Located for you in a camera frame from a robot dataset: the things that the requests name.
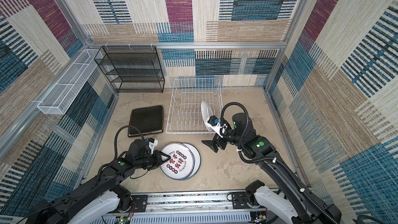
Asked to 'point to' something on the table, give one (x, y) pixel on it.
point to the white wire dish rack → (185, 114)
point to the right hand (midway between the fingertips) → (209, 133)
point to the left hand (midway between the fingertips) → (170, 156)
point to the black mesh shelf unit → (132, 69)
